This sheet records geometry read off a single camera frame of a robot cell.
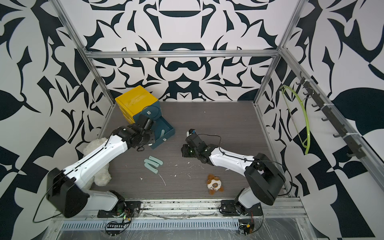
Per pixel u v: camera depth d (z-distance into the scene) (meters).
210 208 0.76
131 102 0.91
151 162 0.89
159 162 0.89
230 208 0.75
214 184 0.79
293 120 0.78
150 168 0.87
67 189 0.39
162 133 0.99
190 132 0.79
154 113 0.90
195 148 0.65
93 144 0.87
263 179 0.44
